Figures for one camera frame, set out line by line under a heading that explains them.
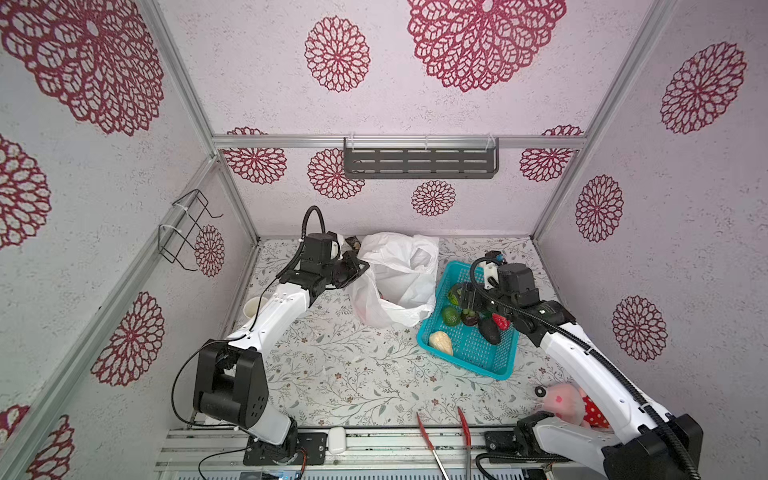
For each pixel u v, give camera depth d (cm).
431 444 75
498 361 89
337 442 75
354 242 116
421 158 93
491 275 68
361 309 90
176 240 75
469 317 93
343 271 74
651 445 39
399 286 92
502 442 75
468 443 74
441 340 87
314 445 73
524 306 57
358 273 73
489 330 89
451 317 92
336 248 71
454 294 88
